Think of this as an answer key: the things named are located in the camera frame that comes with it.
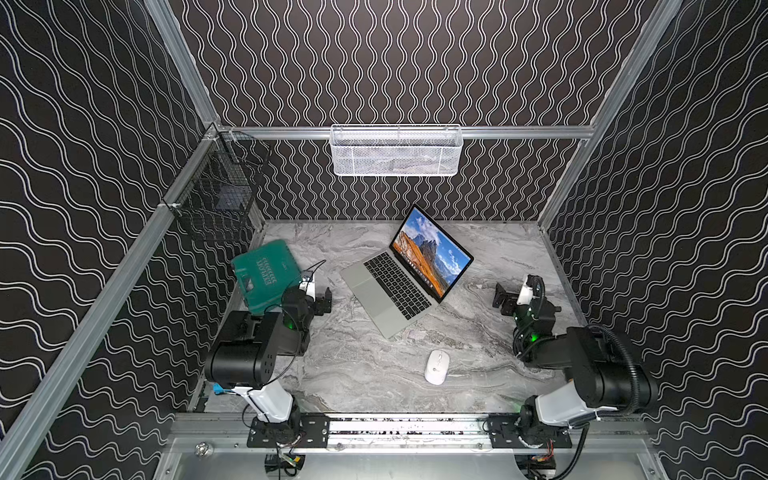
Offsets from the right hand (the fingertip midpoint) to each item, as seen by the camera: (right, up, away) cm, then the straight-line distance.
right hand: (516, 286), depth 92 cm
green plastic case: (-81, +3, +8) cm, 81 cm away
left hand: (-61, 0, +3) cm, 61 cm away
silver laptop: (-31, +2, +11) cm, 33 cm away
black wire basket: (-93, +28, +1) cm, 98 cm away
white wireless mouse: (-26, -22, -9) cm, 35 cm away
